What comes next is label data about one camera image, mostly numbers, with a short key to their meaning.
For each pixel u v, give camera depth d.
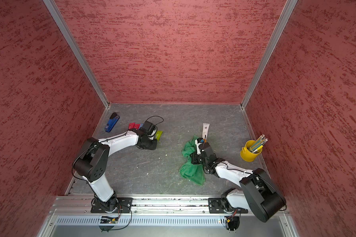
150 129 0.78
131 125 1.07
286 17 0.74
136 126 1.07
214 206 0.74
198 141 0.83
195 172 0.81
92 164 0.48
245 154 0.85
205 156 0.68
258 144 0.83
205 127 1.05
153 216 0.71
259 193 0.43
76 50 0.87
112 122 1.07
